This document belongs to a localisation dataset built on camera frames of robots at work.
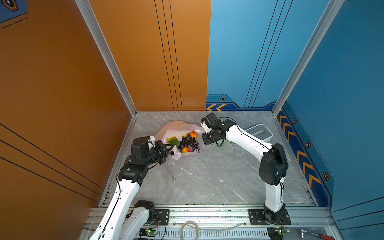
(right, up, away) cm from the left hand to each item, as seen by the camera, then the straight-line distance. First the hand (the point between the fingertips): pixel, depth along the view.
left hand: (175, 143), depth 72 cm
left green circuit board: (-13, -42, -1) cm, 44 cm away
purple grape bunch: (+5, -2, +24) cm, 24 cm away
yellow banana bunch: (-7, 0, +24) cm, 25 cm away
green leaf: (-3, -2, +22) cm, 22 cm away
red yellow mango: (+3, -7, +20) cm, 22 cm away
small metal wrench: (-3, -23, +14) cm, 27 cm away
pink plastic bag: (+2, +1, +8) cm, 9 cm away
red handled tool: (+68, -42, -4) cm, 81 cm away
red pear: (+8, +2, +28) cm, 29 cm away
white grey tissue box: (+55, +4, +31) cm, 63 cm away
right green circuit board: (+49, -43, -2) cm, 65 cm away
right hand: (+15, 0, +16) cm, 22 cm away
